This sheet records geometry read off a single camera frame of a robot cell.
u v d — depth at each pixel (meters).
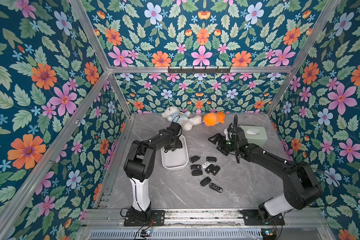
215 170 0.89
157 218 0.74
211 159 0.93
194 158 0.95
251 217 0.73
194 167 0.91
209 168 0.89
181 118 1.08
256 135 0.97
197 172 0.88
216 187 0.82
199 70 0.93
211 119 1.07
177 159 0.96
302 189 0.44
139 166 0.52
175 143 0.83
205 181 0.84
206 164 0.92
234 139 0.69
